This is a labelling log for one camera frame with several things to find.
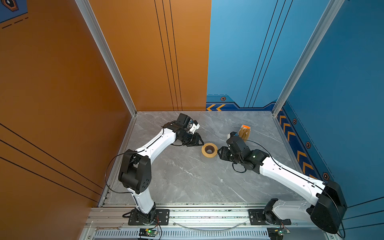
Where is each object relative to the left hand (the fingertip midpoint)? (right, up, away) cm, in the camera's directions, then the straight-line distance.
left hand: (202, 142), depth 85 cm
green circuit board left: (-27, -41, -14) cm, 51 cm away
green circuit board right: (+35, -42, -14) cm, 56 cm away
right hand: (+9, -5, -4) cm, 11 cm away
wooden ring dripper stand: (+5, -5, +5) cm, 8 cm away
